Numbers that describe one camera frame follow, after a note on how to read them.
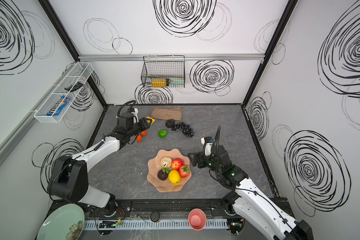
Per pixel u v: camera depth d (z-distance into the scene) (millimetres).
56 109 701
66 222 691
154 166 845
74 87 777
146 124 780
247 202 489
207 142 680
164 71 989
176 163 809
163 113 1142
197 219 708
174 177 783
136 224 771
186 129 1014
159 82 871
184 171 773
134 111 803
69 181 433
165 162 807
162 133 991
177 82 867
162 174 798
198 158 672
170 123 1051
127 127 673
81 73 826
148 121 846
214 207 738
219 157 559
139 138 982
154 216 636
